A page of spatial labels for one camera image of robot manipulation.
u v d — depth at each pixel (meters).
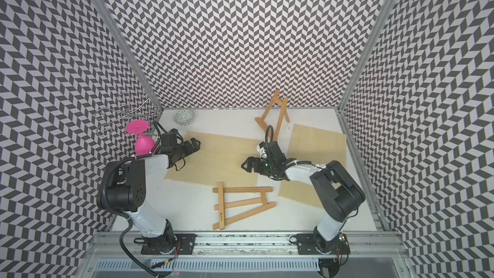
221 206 0.79
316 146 1.02
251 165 0.81
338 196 0.46
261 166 0.79
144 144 0.75
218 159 0.96
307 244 0.74
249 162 0.81
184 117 1.14
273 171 0.72
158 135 0.77
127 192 0.47
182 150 0.87
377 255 0.74
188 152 0.87
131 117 0.99
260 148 0.85
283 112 0.94
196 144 0.93
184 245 0.73
